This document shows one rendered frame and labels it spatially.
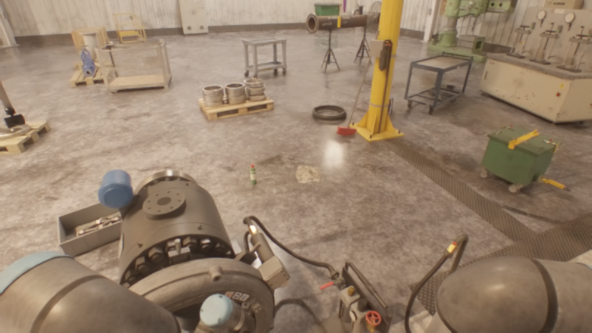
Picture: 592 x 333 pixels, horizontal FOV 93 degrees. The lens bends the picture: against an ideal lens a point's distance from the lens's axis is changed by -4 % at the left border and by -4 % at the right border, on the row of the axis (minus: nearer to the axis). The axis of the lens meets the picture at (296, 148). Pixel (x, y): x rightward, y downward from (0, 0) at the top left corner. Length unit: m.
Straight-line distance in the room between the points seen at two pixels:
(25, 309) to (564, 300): 0.72
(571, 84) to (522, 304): 5.71
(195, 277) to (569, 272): 1.07
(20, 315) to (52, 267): 0.06
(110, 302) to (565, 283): 0.63
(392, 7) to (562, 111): 3.47
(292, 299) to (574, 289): 1.89
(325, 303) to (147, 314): 1.87
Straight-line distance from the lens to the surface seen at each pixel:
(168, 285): 1.24
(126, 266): 1.62
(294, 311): 2.24
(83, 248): 3.06
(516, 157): 3.75
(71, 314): 0.48
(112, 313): 0.47
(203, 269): 1.24
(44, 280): 0.53
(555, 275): 0.60
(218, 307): 1.00
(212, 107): 5.25
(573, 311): 0.60
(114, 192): 1.77
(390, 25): 4.17
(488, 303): 0.57
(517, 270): 0.58
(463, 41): 11.73
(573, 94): 6.32
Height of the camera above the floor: 1.90
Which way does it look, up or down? 28 degrees down
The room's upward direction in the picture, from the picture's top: straight up
